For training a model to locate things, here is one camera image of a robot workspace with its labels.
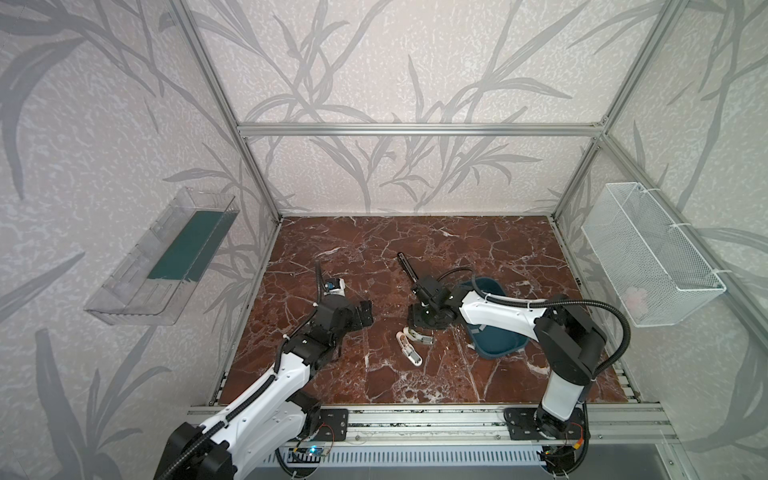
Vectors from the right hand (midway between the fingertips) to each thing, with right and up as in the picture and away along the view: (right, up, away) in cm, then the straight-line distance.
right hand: (413, 312), depth 90 cm
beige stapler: (0, -6, -4) cm, 7 cm away
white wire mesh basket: (+50, +15, -27) cm, 59 cm away
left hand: (-15, +6, -5) cm, 17 cm away
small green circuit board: (-24, -29, -19) cm, 42 cm away
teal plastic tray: (+23, -8, -4) cm, 25 cm away
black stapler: (-2, +13, +13) cm, 19 cm away
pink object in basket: (+54, +7, -17) cm, 57 cm away
